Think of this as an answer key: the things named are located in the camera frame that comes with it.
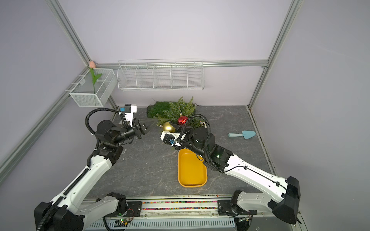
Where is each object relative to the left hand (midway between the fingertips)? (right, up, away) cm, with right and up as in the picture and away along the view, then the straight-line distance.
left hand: (157, 122), depth 63 cm
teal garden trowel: (+55, -9, +39) cm, 68 cm away
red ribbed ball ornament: (+11, +1, +7) cm, 13 cm away
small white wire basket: (-46, +19, +25) cm, 56 cm away
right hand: (+6, -1, -1) cm, 6 cm away
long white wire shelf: (-6, +32, +34) cm, 47 cm away
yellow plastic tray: (+15, -31, +23) cm, 41 cm away
